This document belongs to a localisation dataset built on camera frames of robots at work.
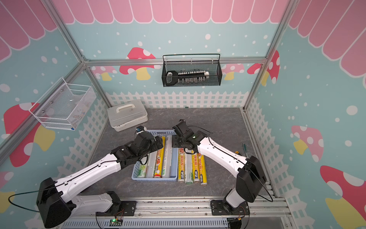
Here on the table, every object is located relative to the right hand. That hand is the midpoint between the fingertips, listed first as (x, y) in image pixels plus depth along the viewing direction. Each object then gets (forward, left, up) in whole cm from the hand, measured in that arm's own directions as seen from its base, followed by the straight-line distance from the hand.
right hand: (175, 141), depth 81 cm
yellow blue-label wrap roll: (-12, -16, -13) cm, 24 cm away
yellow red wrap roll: (-8, -3, -14) cm, 17 cm away
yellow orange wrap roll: (-10, -12, -14) cm, 21 cm away
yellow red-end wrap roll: (-7, +10, -13) cm, 18 cm away
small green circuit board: (-36, +31, -19) cm, 51 cm away
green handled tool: (+5, -46, -17) cm, 50 cm away
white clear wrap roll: (-5, +6, -12) cm, 14 cm away
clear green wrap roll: (-11, -8, -14) cm, 19 cm away
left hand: (-2, +10, 0) cm, 11 cm away
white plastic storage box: (+25, +35, -4) cm, 43 cm away
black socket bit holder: (+35, +1, +18) cm, 40 cm away
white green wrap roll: (-14, +20, -12) cm, 27 cm away
